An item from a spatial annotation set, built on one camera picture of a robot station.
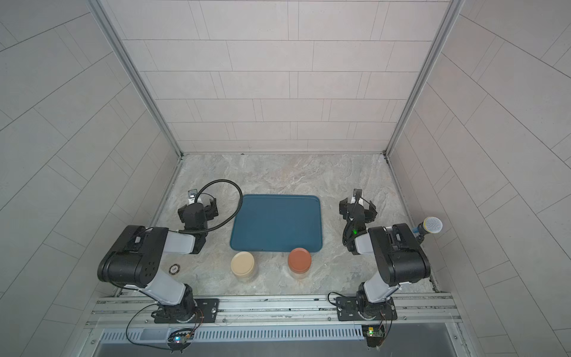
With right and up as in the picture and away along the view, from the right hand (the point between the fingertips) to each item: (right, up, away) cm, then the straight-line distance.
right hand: (358, 197), depth 94 cm
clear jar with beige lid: (-44, -20, -23) cm, 53 cm away
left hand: (-66, -1, 0) cm, 66 cm away
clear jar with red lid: (-26, -20, -18) cm, 37 cm away
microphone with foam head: (+14, -5, -28) cm, 32 cm away
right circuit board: (-2, -40, -26) cm, 47 cm away
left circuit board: (-60, -38, -30) cm, 77 cm away
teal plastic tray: (-36, -12, +5) cm, 38 cm away
